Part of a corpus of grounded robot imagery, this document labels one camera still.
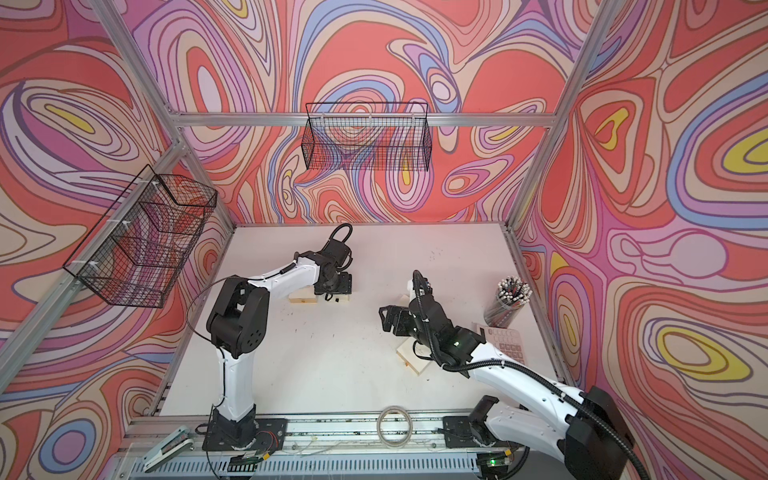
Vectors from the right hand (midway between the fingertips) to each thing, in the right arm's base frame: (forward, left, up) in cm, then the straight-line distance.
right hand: (394, 319), depth 79 cm
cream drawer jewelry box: (+13, +28, -6) cm, 31 cm away
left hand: (+18, +16, -11) cm, 26 cm away
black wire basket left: (+13, +66, +17) cm, 69 cm away
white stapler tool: (-25, +53, -10) cm, 60 cm away
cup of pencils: (+4, -32, +4) cm, 32 cm away
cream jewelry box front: (-5, -4, -11) cm, 13 cm away
